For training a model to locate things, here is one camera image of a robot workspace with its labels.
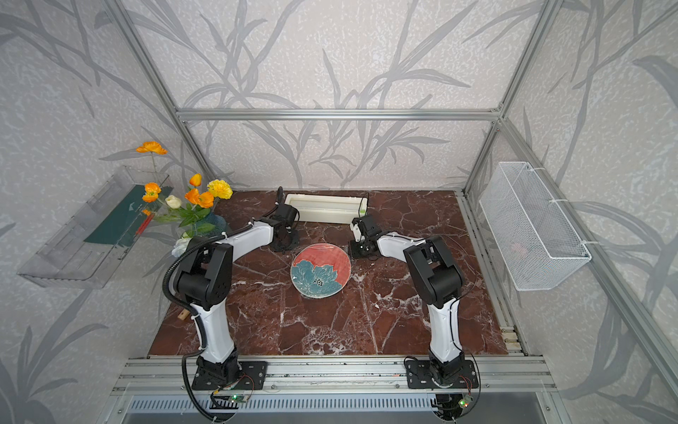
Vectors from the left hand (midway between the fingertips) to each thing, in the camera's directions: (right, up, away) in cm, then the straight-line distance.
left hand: (292, 242), depth 100 cm
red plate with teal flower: (+12, -9, -7) cm, 16 cm away
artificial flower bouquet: (-25, +12, -22) cm, 35 cm away
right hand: (+22, -3, 0) cm, 23 cm away
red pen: (-32, +8, -31) cm, 45 cm away
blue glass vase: (-20, +7, -21) cm, 30 cm away
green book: (-36, +8, -32) cm, 49 cm away
